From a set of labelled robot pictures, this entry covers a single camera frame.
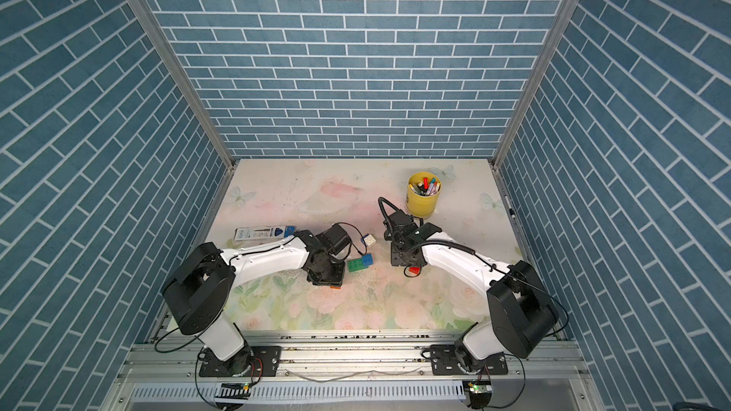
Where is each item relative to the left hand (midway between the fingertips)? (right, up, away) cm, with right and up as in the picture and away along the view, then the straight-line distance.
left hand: (345, 286), depth 86 cm
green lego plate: (+3, +5, +5) cm, 8 cm away
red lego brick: (+23, +3, +9) cm, 24 cm away
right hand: (+18, +8, +1) cm, 20 cm away
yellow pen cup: (+25, +28, +10) cm, 39 cm away
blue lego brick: (+7, +7, +3) cm, 10 cm away
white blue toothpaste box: (-32, +14, +11) cm, 36 cm away
